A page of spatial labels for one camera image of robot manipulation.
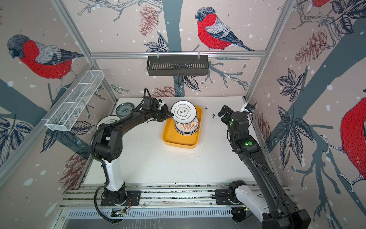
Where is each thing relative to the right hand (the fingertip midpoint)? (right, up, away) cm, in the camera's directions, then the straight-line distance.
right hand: (229, 107), depth 73 cm
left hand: (-30, -2, +19) cm, 35 cm away
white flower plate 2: (-24, -3, +22) cm, 33 cm away
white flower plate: (-84, -8, +34) cm, 91 cm away
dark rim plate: (-22, -16, +24) cm, 36 cm away
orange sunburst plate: (-16, -11, +28) cm, 34 cm away
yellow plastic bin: (-33, -20, +20) cm, 43 cm away
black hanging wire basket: (-30, +33, +34) cm, 56 cm away
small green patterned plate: (-74, -1, +41) cm, 84 cm away
